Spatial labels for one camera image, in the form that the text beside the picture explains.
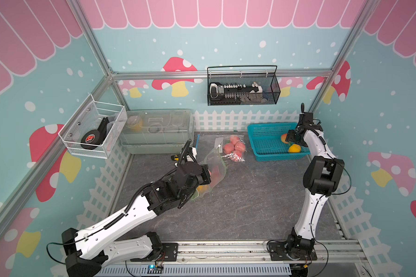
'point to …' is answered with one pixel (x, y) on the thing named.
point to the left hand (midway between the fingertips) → (209, 169)
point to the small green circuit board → (153, 269)
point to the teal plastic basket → (266, 140)
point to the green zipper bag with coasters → (215, 161)
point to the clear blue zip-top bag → (205, 142)
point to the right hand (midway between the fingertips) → (295, 138)
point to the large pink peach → (227, 148)
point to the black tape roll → (91, 139)
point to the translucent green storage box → (156, 131)
